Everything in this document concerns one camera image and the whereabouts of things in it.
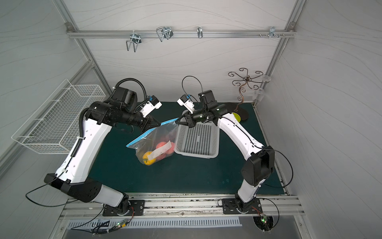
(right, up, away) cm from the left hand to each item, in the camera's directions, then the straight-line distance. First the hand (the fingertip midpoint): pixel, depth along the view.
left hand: (157, 123), depth 66 cm
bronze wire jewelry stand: (+51, +8, +39) cm, 64 cm away
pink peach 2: (+4, -15, +14) cm, 21 cm away
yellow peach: (-8, -21, +10) cm, 24 cm away
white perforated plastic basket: (+22, -13, +32) cm, 41 cm away
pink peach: (-2, -12, +10) cm, 16 cm away
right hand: (+8, +1, +6) cm, 10 cm away
